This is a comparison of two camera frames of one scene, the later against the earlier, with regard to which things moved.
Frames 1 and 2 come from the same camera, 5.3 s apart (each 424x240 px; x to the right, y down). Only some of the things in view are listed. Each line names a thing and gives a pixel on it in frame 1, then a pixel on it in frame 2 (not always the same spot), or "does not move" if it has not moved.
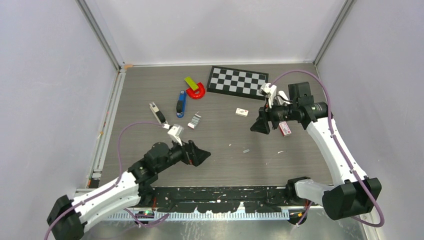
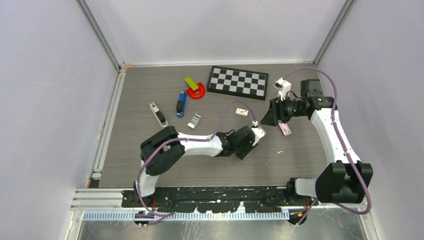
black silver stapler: (159, 115) does not move
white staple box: (242, 112) does not move
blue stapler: (181, 104) does not move
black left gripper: (193, 155) to (250, 147)
